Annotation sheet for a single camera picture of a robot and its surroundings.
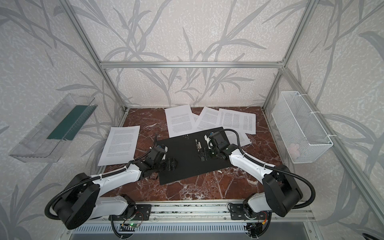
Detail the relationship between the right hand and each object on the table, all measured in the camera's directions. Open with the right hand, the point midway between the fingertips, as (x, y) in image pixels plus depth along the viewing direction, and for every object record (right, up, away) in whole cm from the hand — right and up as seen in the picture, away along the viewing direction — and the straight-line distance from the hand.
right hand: (204, 149), depth 87 cm
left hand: (-17, -7, +1) cm, 18 cm away
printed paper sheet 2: (+3, +18, +27) cm, 33 cm away
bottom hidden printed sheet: (+15, +7, -6) cm, 18 cm away
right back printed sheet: (+27, +16, +25) cm, 41 cm away
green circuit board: (-34, -33, -16) cm, 50 cm away
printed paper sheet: (-56, 0, +13) cm, 58 cm away
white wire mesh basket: (+41, +10, -26) cm, 50 cm away
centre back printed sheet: (-18, +17, +25) cm, 35 cm away
